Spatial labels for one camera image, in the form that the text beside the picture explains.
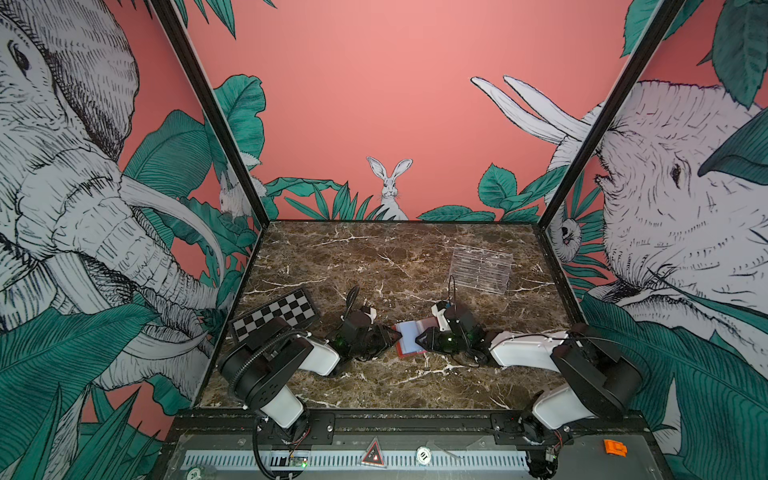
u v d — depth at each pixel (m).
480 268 1.02
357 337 0.72
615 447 0.70
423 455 0.70
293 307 0.93
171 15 0.70
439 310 0.85
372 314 0.87
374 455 0.70
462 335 0.70
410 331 0.90
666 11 0.69
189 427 0.75
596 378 0.45
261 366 0.45
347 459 0.70
